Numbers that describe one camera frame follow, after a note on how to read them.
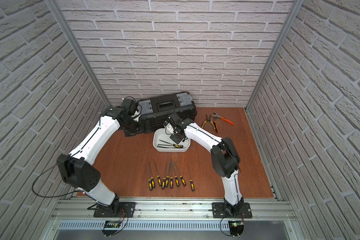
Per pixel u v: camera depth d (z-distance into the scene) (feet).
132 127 2.23
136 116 2.32
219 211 2.42
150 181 2.72
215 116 3.73
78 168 1.41
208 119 3.68
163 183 2.66
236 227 2.31
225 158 1.65
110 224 2.38
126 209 2.44
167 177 2.74
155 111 3.11
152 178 2.73
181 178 2.78
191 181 2.72
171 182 2.67
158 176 2.78
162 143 3.22
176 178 2.75
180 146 3.11
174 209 2.48
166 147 3.11
